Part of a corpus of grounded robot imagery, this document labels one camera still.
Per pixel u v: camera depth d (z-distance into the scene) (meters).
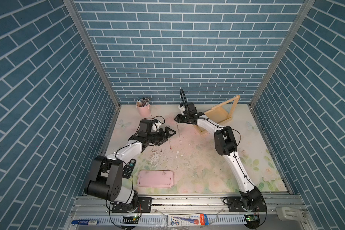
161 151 0.94
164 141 0.82
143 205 0.74
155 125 0.75
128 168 0.85
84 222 0.68
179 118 0.97
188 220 0.69
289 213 0.70
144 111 1.09
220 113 1.16
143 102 1.05
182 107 1.00
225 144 0.68
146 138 0.69
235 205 0.74
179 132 1.03
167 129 0.79
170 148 0.96
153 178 0.81
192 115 0.88
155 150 0.94
